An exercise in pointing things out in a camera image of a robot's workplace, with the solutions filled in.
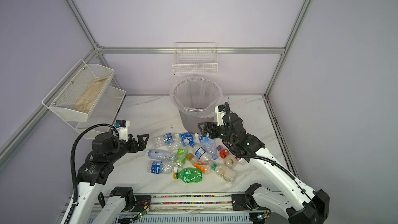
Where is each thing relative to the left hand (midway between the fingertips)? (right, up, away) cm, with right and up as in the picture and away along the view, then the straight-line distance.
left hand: (139, 137), depth 72 cm
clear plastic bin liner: (+26, +22, +29) cm, 44 cm away
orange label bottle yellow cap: (+28, -16, +9) cm, 34 cm away
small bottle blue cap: (+29, -12, +12) cm, 34 cm away
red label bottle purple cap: (+42, -12, +14) cm, 46 cm away
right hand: (+31, +6, -1) cm, 31 cm away
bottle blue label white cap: (+8, -17, +7) cm, 21 cm away
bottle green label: (+18, -13, +11) cm, 25 cm away
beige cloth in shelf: (-28, +18, +4) cm, 34 cm away
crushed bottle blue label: (+21, -4, +18) cm, 28 cm away
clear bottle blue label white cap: (+10, -5, +18) cm, 21 cm away
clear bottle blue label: (+7, -13, +14) cm, 20 cm away
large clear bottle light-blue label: (+34, -8, +20) cm, 40 cm away
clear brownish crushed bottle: (+46, -17, +14) cm, 51 cm away
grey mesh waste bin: (+21, +4, +23) cm, 31 cm away
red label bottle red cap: (+51, -15, +10) cm, 54 cm away
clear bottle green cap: (+42, -22, +11) cm, 49 cm away
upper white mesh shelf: (-36, +19, +6) cm, 42 cm away
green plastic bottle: (+23, -21, +6) cm, 32 cm away
